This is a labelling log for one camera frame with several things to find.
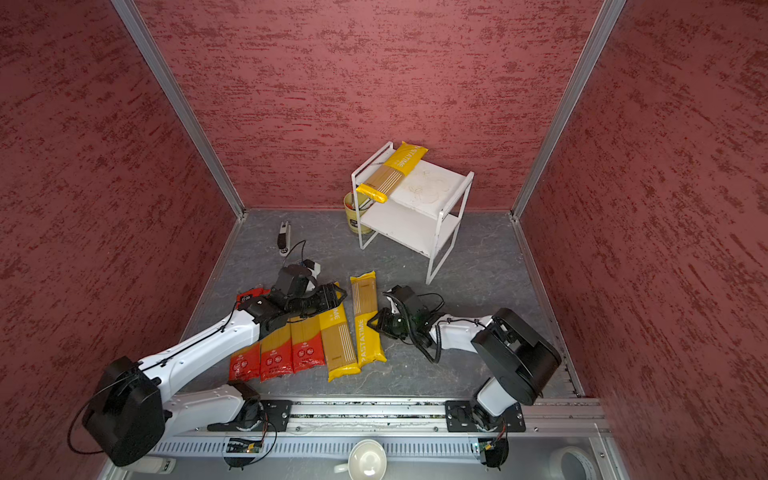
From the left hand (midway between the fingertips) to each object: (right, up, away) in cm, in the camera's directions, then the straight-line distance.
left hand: (339, 302), depth 83 cm
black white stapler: (-25, +18, +24) cm, 39 cm away
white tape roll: (+53, -33, -16) cm, 64 cm away
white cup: (+9, -34, -15) cm, 38 cm away
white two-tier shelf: (+23, +25, -6) cm, 35 cm away
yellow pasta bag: (+7, -3, +8) cm, 11 cm away
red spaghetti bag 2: (-17, -14, -2) cm, 23 cm away
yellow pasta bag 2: (-1, -13, +2) cm, 13 cm away
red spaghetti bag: (-25, -16, -4) cm, 30 cm away
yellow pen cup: (-1, +30, +23) cm, 38 cm away
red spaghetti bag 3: (-9, -12, 0) cm, 16 cm away
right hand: (+8, -9, +2) cm, 12 cm away
